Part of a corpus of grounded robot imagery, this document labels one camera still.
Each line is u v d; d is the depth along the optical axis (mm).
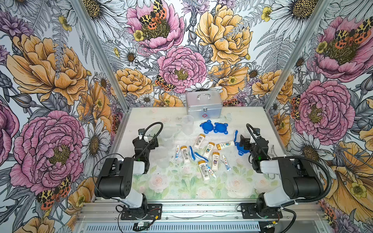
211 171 872
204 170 859
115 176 463
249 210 744
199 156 938
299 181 453
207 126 1094
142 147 695
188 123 1109
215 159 913
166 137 923
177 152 944
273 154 948
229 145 982
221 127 1096
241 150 941
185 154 923
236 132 1052
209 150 943
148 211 738
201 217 730
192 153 946
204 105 1084
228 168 889
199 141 992
